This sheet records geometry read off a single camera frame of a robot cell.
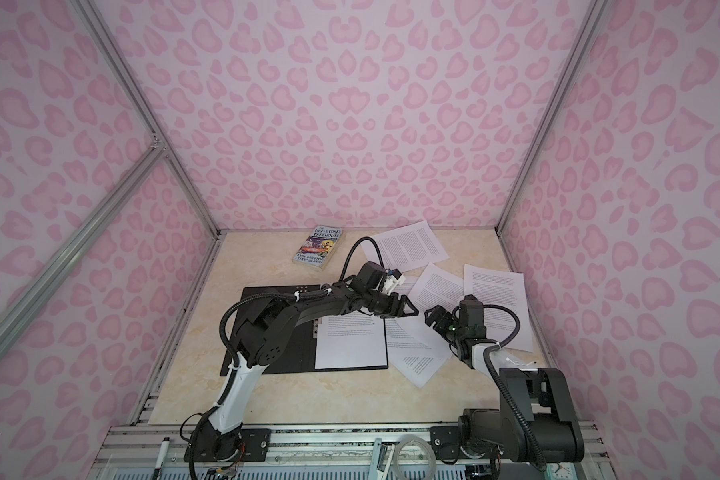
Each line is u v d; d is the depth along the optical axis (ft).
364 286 2.58
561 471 2.22
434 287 3.40
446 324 2.68
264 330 1.87
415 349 2.96
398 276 2.95
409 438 2.50
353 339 2.98
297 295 1.99
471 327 2.31
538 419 1.37
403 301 2.79
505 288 3.40
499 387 1.50
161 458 2.32
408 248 3.74
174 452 2.37
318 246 3.71
